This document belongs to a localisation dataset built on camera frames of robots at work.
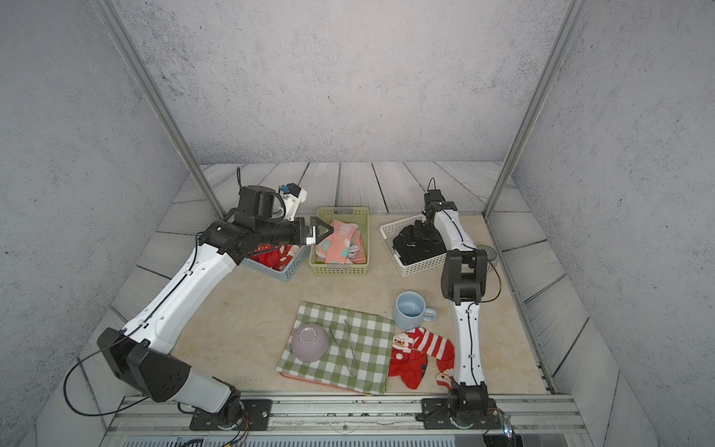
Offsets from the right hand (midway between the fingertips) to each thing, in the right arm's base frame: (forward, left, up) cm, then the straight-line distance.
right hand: (423, 234), depth 106 cm
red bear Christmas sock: (-12, +54, +3) cm, 55 cm away
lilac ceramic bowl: (-41, +36, +2) cm, 55 cm away
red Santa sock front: (-49, -1, -3) cm, 49 cm away
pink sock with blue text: (-7, +29, +3) cm, 30 cm away
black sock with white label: (-7, +3, +4) cm, 9 cm away
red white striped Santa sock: (-38, +4, -6) cm, 38 cm away
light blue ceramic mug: (-29, +7, -4) cm, 30 cm away
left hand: (-22, +31, +27) cm, 47 cm away
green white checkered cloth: (-42, +23, -5) cm, 48 cm away
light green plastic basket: (+11, +25, 0) cm, 28 cm away
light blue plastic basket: (-17, +49, 0) cm, 52 cm away
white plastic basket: (+2, +13, 0) cm, 13 cm away
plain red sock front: (-45, +8, -5) cm, 47 cm away
